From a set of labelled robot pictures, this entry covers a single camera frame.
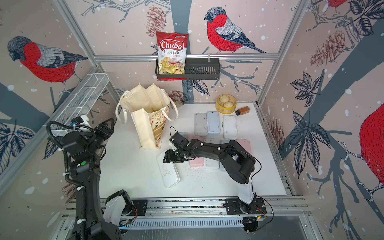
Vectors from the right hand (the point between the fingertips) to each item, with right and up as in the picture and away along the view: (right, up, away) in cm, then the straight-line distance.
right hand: (167, 160), depth 84 cm
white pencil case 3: (+41, +17, +21) cm, 49 cm away
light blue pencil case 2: (+29, +20, +23) cm, 43 cm away
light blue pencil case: (+35, +8, +13) cm, 39 cm away
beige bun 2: (+42, +34, +30) cm, 62 cm away
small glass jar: (+2, +35, +34) cm, 49 cm away
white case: (+26, -3, +3) cm, 26 cm away
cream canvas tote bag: (-20, +31, +30) cm, 48 cm away
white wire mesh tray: (-46, +33, -4) cm, 57 cm away
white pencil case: (+2, -7, -4) cm, 8 cm away
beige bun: (+40, +39, +34) cm, 65 cm away
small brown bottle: (+52, +29, +28) cm, 66 cm away
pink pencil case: (+18, -2, +4) cm, 18 cm away
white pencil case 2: (+20, +20, +21) cm, 35 cm away
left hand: (-23, +24, -13) cm, 36 cm away
